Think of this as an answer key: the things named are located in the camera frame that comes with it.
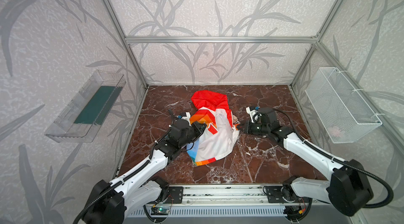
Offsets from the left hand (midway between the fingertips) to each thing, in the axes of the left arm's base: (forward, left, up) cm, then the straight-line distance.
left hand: (210, 120), depth 78 cm
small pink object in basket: (-6, -58, +2) cm, 59 cm away
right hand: (+1, -14, -4) cm, 15 cm away
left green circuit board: (-36, +21, -20) cm, 46 cm away
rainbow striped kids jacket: (+3, -7, -18) cm, 20 cm away
